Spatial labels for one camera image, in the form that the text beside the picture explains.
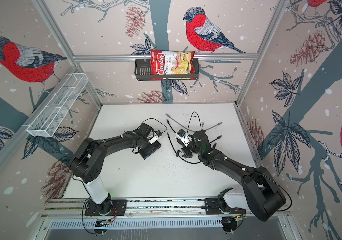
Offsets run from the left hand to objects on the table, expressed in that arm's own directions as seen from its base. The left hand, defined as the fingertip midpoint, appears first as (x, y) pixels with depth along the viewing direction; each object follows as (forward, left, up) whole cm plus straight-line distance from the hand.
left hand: (151, 146), depth 94 cm
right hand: (-3, -17, +10) cm, 20 cm away
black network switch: (-7, +3, +5) cm, 9 cm away
